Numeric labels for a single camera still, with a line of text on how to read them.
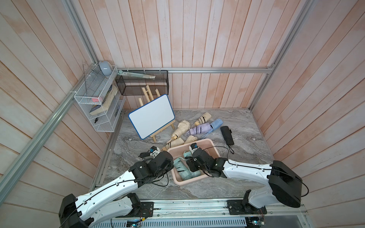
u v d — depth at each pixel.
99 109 0.78
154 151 0.69
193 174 0.79
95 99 0.72
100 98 0.71
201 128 1.01
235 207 0.73
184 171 0.83
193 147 0.75
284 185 0.43
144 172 0.52
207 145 0.88
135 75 0.91
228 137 1.01
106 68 0.83
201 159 0.64
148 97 0.87
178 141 0.96
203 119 1.10
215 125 1.07
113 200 0.46
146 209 0.73
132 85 1.05
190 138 0.95
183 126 1.03
